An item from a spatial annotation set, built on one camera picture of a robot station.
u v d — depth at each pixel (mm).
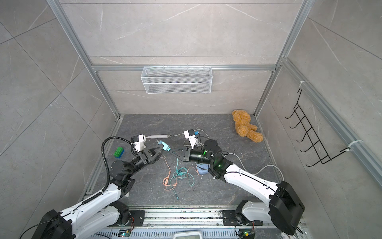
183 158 592
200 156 605
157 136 1050
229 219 727
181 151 623
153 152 627
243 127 927
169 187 832
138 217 733
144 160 591
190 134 642
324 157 578
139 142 639
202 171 877
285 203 404
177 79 1004
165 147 631
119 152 953
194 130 1130
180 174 880
